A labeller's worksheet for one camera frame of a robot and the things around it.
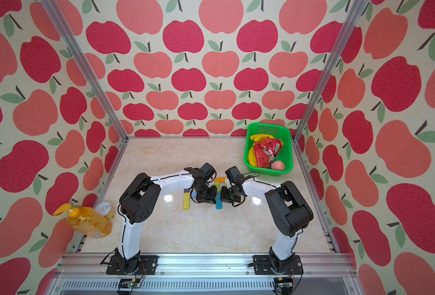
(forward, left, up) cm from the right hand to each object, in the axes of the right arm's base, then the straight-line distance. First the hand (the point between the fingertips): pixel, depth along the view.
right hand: (222, 202), depth 93 cm
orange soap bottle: (-21, +51, +18) cm, 58 cm away
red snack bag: (+28, -22, +10) cm, 37 cm away
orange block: (+3, +1, +17) cm, 17 cm away
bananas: (+38, -18, +10) cm, 43 cm away
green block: (+2, +2, +12) cm, 12 cm away
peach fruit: (+21, -29, +7) cm, 37 cm away
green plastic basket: (+48, -34, +9) cm, 59 cm away
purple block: (+4, +19, +2) cm, 20 cm away
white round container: (-12, +55, +7) cm, 57 cm away
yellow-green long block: (-2, +18, +1) cm, 18 cm away
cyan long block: (-2, +2, +2) cm, 3 cm away
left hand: (-3, +2, +1) cm, 4 cm away
